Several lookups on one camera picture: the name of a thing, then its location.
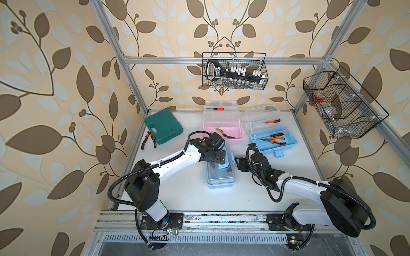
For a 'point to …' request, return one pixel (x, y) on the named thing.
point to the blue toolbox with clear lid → (220, 175)
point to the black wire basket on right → (345, 109)
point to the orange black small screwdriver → (273, 121)
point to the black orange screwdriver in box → (276, 134)
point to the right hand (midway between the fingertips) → (239, 158)
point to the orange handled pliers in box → (272, 140)
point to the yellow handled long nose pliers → (224, 134)
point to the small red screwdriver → (217, 109)
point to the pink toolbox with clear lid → (222, 116)
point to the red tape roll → (320, 97)
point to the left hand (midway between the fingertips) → (215, 156)
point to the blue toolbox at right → (263, 145)
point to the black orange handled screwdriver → (229, 170)
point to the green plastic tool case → (164, 126)
